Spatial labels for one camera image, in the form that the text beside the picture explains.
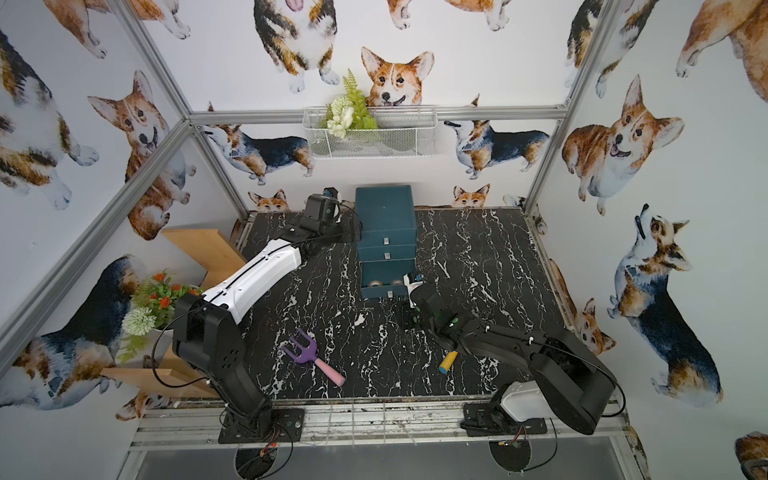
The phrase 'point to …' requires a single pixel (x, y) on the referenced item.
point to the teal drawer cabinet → (387, 250)
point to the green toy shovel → (447, 362)
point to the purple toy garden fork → (308, 354)
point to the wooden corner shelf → (216, 255)
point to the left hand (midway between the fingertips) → (347, 217)
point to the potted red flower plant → (154, 322)
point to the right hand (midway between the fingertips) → (404, 297)
